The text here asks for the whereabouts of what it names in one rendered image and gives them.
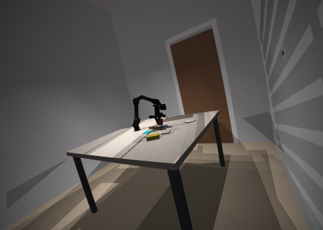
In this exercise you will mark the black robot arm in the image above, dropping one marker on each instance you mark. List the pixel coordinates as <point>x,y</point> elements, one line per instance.
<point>157,105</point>

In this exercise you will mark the olive yellow block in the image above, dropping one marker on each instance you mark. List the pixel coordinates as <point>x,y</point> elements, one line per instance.
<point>152,137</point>

